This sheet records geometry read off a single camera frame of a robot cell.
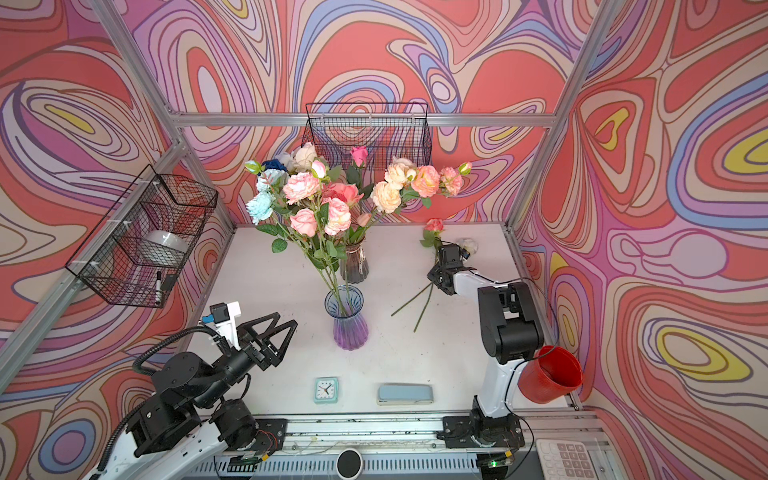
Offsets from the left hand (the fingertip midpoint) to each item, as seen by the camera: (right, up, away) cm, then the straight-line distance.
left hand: (290, 321), depth 61 cm
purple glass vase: (+9, +1, +17) cm, 19 cm away
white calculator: (+62, -35, +8) cm, 72 cm away
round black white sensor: (+12, -33, +4) cm, 35 cm away
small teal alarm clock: (+4, -23, +18) cm, 29 cm away
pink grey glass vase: (+11, +11, +33) cm, 37 cm away
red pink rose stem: (+37, +20, +54) cm, 69 cm away
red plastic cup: (+58, -15, +8) cm, 61 cm away
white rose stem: (+50, +17, +47) cm, 71 cm away
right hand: (+38, +5, +41) cm, 56 cm away
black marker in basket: (-36, +4, +11) cm, 38 cm away
